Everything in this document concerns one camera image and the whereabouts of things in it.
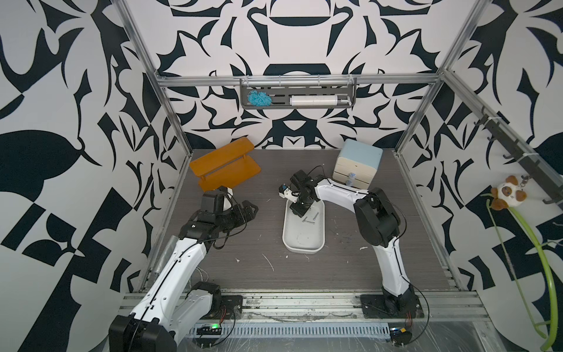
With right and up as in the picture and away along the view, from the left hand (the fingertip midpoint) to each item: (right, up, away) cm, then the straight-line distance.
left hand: (245, 208), depth 80 cm
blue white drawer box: (+45, +17, +15) cm, 51 cm away
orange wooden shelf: (-15, +15, +32) cm, 39 cm away
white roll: (+26, +42, +10) cm, 50 cm away
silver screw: (+28, -6, +16) cm, 32 cm away
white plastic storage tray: (+22, -13, +12) cm, 28 cm away
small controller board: (-9, -38, -7) cm, 40 cm away
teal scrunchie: (+4, +43, +11) cm, 44 cm away
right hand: (+17, -3, +18) cm, 25 cm away
